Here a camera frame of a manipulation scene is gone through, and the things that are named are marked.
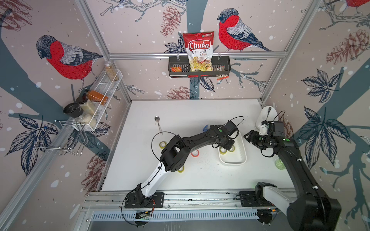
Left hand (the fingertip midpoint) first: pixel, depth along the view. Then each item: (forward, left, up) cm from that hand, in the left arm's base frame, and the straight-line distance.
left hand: (232, 143), depth 87 cm
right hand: (+1, -7, +8) cm, 11 cm away
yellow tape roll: (-15, +31, -7) cm, 35 cm away
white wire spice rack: (+3, +73, +28) cm, 79 cm away
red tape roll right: (-4, +23, -6) cm, 24 cm away
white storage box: (-4, -4, -7) cm, 9 cm away
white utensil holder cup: (+16, -21, +7) cm, 28 cm away
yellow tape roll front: (-1, -1, -5) cm, 5 cm away
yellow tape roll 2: (-2, +5, -6) cm, 8 cm away
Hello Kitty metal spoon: (+23, +51, -5) cm, 57 cm away
